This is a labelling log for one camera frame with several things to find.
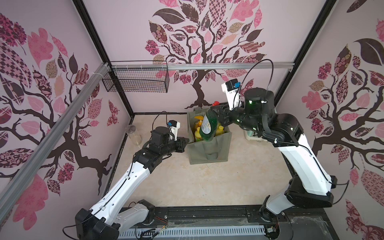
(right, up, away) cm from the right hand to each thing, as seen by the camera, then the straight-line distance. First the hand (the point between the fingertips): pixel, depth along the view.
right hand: (216, 104), depth 54 cm
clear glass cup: (-48, -15, +43) cm, 66 cm away
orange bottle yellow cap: (+6, -11, +28) cm, 30 cm away
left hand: (-11, -17, +19) cm, 27 cm away
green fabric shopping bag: (+3, -22, +24) cm, 33 cm away
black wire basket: (-46, +24, +41) cm, 66 cm away
